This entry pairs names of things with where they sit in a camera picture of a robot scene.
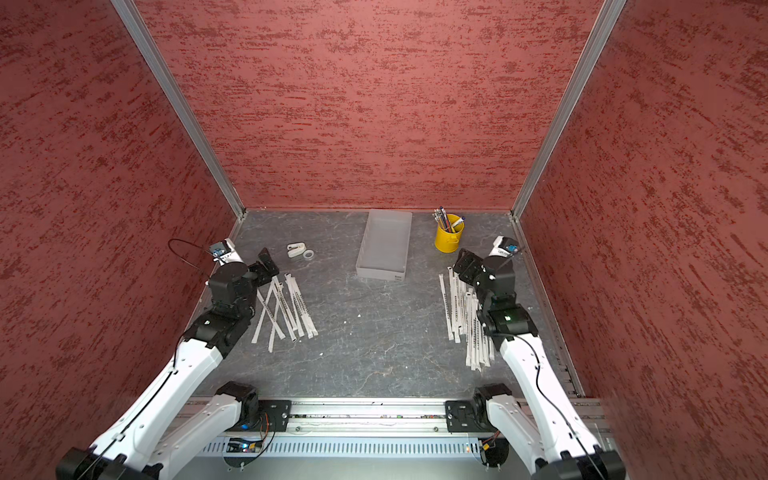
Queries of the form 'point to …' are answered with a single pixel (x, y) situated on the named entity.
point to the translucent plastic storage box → (385, 245)
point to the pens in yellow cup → (442, 220)
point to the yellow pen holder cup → (448, 242)
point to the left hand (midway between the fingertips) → (251, 262)
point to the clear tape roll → (308, 258)
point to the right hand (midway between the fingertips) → (466, 261)
